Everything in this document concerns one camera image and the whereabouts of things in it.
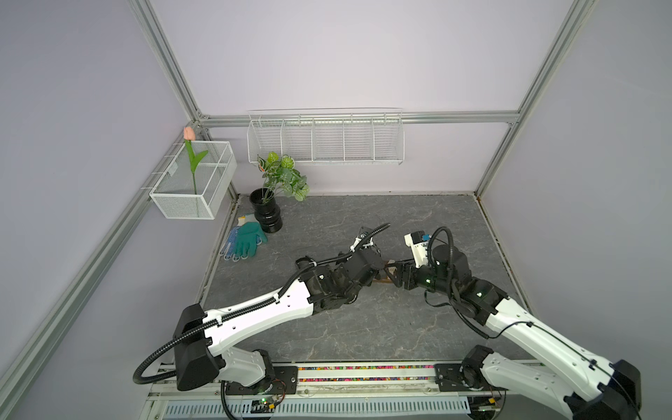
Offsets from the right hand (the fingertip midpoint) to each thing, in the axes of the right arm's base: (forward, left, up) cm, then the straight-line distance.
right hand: (388, 264), depth 73 cm
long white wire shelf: (+50, +17, +9) cm, 54 cm away
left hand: (+1, +7, +2) cm, 8 cm away
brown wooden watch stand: (-6, +1, +2) cm, 6 cm away
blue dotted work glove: (+22, +59, -23) cm, 67 cm away
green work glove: (+25, +52, -21) cm, 61 cm away
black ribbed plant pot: (+30, +43, -11) cm, 53 cm away
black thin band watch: (+14, +27, -21) cm, 37 cm away
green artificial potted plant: (+31, +34, +7) cm, 46 cm away
